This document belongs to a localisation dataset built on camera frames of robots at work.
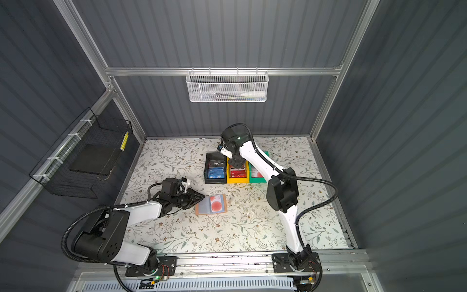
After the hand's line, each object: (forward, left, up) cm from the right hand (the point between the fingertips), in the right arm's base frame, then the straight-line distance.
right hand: (242, 160), depth 92 cm
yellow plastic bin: (-6, +6, -10) cm, 13 cm away
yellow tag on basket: (+1, +54, +14) cm, 56 cm away
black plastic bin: (+10, +16, -12) cm, 23 cm away
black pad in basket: (-11, +62, +14) cm, 64 cm away
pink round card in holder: (-18, +13, -13) cm, 26 cm away
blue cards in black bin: (0, +15, -12) cm, 19 cm away
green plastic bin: (-4, -8, -12) cm, 15 cm away
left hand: (-18, +17, -8) cm, 26 cm away
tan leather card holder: (-20, +19, -12) cm, 30 cm away
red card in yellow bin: (-1, +2, -11) cm, 11 cm away
